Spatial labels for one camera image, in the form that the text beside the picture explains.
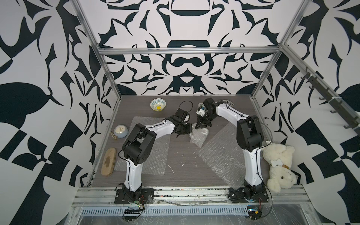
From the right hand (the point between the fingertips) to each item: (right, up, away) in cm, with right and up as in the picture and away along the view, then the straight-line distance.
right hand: (195, 124), depth 96 cm
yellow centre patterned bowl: (-28, +14, +16) cm, 35 cm away
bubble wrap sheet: (-24, -22, -11) cm, 35 cm away
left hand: (-2, -2, -1) cm, 3 cm away
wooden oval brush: (-52, -20, -13) cm, 57 cm away
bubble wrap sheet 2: (+1, -7, -7) cm, 10 cm away
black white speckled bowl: (+28, +16, +15) cm, 35 cm away
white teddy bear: (+45, -16, -17) cm, 51 cm away
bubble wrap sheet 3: (+16, -18, -7) cm, 25 cm away
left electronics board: (-36, -43, -23) cm, 61 cm away
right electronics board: (+27, -41, -25) cm, 55 cm away
